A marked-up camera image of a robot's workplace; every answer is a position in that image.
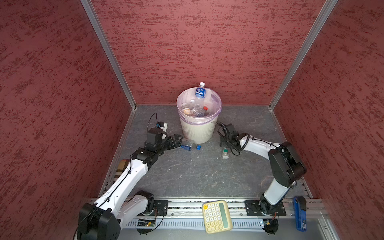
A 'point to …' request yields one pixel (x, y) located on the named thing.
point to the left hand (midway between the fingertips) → (176, 141)
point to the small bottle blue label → (198, 108)
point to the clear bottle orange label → (185, 109)
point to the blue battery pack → (300, 205)
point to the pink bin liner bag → (213, 101)
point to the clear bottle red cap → (205, 109)
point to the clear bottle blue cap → (189, 145)
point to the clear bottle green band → (225, 154)
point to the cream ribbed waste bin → (199, 134)
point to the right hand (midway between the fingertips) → (224, 145)
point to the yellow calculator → (216, 216)
